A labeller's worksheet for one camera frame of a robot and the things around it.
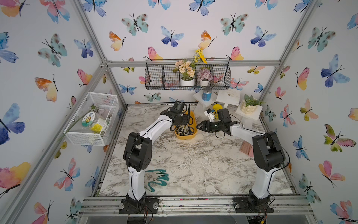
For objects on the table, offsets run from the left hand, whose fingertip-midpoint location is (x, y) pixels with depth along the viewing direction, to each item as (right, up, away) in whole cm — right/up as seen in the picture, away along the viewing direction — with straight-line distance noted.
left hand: (186, 118), depth 94 cm
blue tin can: (+15, +18, +4) cm, 23 cm away
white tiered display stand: (+31, +15, +2) cm, 34 cm away
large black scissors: (+3, -8, +10) cm, 14 cm away
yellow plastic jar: (+22, +9, +9) cm, 26 cm away
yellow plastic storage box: (+5, -4, -5) cm, 8 cm away
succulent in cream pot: (+39, +9, -7) cm, 41 cm away
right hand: (+9, -5, -3) cm, 10 cm away
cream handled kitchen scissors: (-2, -7, +7) cm, 11 cm away
